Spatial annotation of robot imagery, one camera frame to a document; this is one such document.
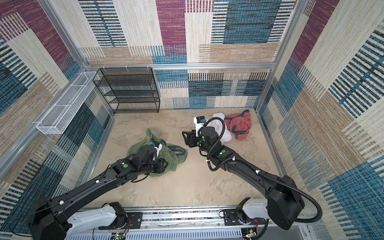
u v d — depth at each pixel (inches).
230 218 28.7
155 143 28.0
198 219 29.7
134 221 28.7
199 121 26.2
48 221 15.0
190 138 26.5
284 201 16.0
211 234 27.6
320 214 15.0
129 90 43.0
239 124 40.2
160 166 27.1
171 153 35.9
